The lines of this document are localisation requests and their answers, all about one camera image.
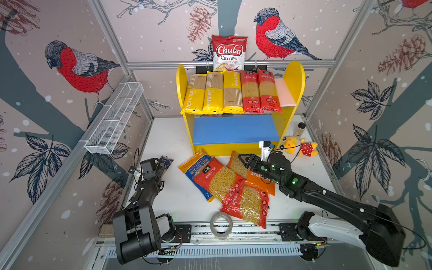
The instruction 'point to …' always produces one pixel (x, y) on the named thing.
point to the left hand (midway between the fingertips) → (153, 171)
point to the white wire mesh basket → (114, 115)
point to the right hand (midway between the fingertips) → (238, 160)
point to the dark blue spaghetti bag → (167, 161)
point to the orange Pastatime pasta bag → (261, 181)
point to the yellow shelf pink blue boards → (242, 133)
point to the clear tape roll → (223, 235)
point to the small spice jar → (301, 126)
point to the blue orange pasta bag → (192, 166)
